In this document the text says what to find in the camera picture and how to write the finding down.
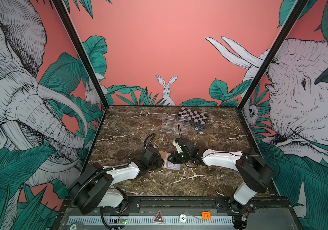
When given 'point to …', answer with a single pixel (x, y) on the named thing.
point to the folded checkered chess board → (195, 118)
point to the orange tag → (205, 215)
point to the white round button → (182, 218)
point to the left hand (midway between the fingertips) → (165, 159)
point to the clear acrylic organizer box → (170, 123)
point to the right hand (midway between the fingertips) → (167, 159)
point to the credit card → (169, 165)
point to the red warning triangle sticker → (158, 218)
